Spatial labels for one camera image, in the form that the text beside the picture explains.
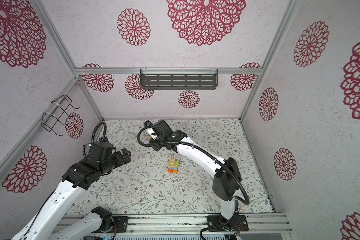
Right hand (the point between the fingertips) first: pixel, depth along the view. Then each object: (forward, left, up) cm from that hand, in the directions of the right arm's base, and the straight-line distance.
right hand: (154, 136), depth 81 cm
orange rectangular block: (-9, -11, -23) cm, 27 cm away
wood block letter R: (-1, -9, -20) cm, 22 cm away
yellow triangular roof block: (-6, +1, +6) cm, 8 cm away
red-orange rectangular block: (-9, -8, -23) cm, 26 cm away
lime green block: (-6, -12, -18) cm, 22 cm away
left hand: (-13, +14, -1) cm, 19 cm away
